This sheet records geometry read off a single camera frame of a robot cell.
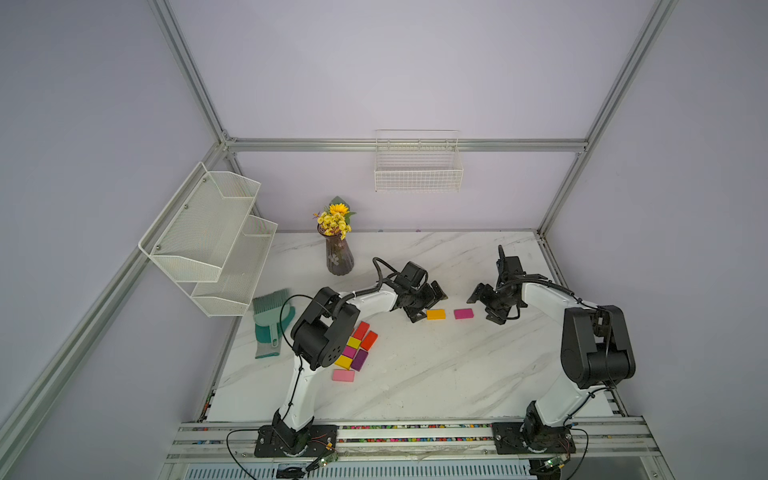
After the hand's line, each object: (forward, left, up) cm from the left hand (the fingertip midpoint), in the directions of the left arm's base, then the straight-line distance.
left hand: (440, 305), depth 94 cm
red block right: (-10, +22, -4) cm, 25 cm away
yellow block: (-11, +27, -4) cm, 29 cm away
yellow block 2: (-17, +29, -4) cm, 34 cm away
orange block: (-1, 0, -3) cm, 3 cm away
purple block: (-16, +25, -4) cm, 30 cm away
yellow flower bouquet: (+18, +32, +21) cm, 43 cm away
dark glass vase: (+17, +34, +5) cm, 38 cm away
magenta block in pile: (-13, +28, -4) cm, 32 cm away
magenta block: (0, -8, -4) cm, 9 cm away
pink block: (-20, +29, -4) cm, 36 cm away
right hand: (-1, -12, -2) cm, 13 cm away
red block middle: (-6, +25, -4) cm, 26 cm away
